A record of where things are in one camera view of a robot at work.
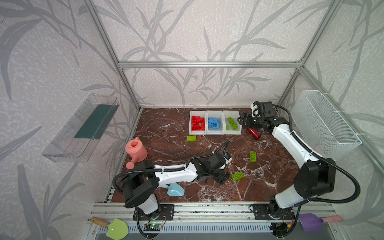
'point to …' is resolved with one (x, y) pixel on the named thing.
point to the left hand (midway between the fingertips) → (226, 169)
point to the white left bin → (202, 113)
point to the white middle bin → (217, 114)
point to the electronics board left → (152, 227)
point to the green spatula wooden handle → (117, 229)
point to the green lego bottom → (237, 176)
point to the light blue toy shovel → (175, 190)
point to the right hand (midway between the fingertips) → (242, 116)
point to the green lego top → (192, 138)
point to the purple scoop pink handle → (311, 223)
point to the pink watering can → (136, 149)
